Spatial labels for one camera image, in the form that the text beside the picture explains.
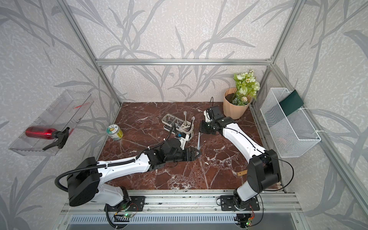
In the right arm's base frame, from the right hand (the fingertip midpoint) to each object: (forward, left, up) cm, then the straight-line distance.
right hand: (198, 127), depth 85 cm
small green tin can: (+3, +55, -8) cm, 56 cm away
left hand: (-17, +1, -1) cm, 17 cm away
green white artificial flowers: (+24, -32, +12) cm, 41 cm away
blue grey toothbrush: (-8, 0, -3) cm, 8 cm away
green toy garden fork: (-22, -25, -15) cm, 37 cm away
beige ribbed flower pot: (+18, -24, -4) cm, 30 cm away
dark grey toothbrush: (+10, +8, +1) cm, 13 cm away
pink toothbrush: (+6, +3, +2) cm, 7 cm away
